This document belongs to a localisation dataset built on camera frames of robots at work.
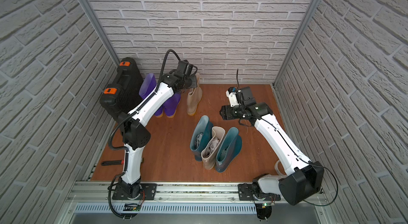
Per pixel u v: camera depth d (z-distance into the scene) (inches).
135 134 20.3
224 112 26.9
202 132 29.9
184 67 26.0
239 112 22.0
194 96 33.5
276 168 31.4
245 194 29.0
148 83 33.8
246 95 22.6
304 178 15.0
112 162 33.3
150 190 29.2
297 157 16.2
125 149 22.1
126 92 33.6
